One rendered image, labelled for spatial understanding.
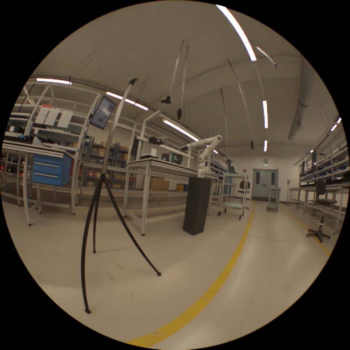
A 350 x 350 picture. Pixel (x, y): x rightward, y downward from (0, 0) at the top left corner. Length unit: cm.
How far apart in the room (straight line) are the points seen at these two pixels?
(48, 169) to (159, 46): 318
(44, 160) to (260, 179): 854
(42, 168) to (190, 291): 170
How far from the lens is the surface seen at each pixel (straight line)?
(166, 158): 176
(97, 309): 85
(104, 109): 194
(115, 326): 80
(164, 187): 563
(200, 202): 150
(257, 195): 779
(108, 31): 355
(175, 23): 307
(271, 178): 787
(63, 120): 215
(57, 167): 135
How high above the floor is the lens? 77
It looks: 3 degrees up
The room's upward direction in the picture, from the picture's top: 6 degrees clockwise
